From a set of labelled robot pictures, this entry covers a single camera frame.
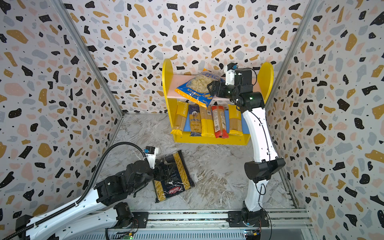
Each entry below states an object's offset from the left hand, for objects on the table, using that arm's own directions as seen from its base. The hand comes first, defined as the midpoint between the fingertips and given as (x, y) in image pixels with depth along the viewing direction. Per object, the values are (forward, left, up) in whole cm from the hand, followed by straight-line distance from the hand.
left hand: (169, 162), depth 69 cm
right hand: (+28, -20, +23) cm, 42 cm away
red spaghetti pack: (+31, -27, -6) cm, 42 cm away
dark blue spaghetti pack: (+27, -12, -8) cm, 30 cm away
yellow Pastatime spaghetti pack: (+35, -2, -7) cm, 36 cm away
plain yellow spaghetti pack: (+26, -19, -7) cm, 33 cm away
